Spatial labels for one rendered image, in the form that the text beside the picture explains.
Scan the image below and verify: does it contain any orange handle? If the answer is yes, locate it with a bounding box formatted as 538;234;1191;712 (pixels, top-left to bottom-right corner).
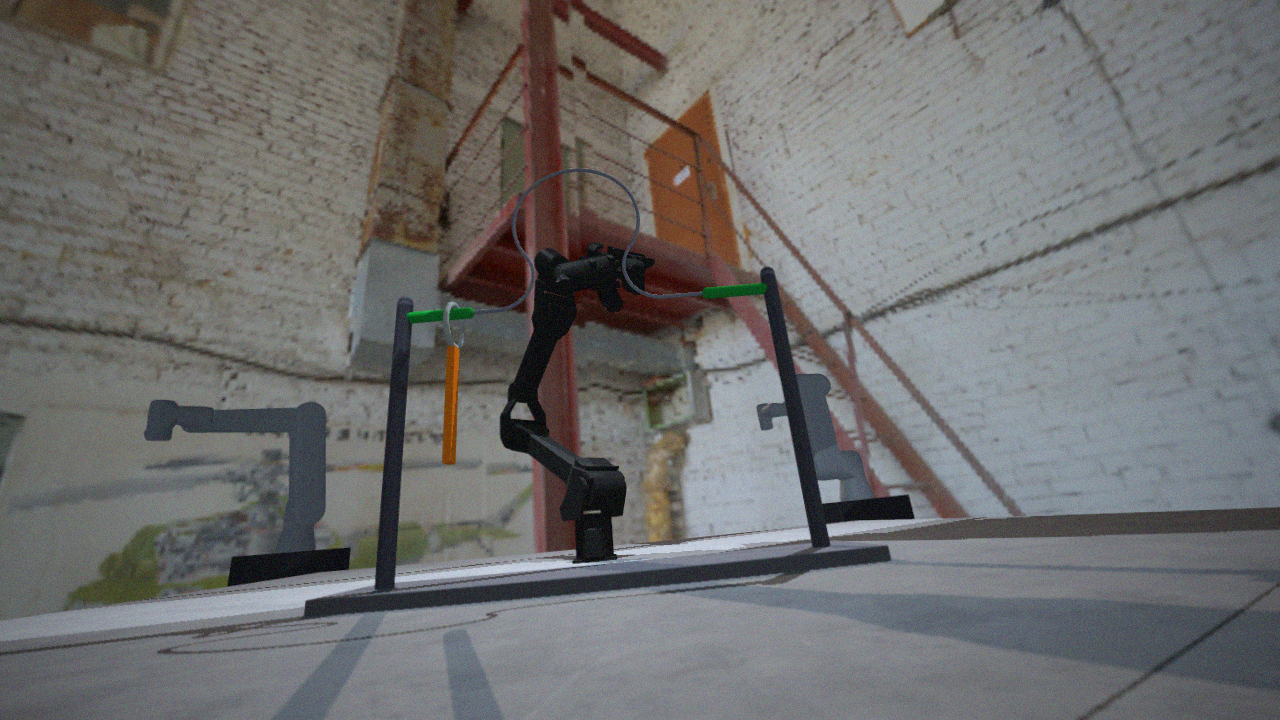
442;301;465;465

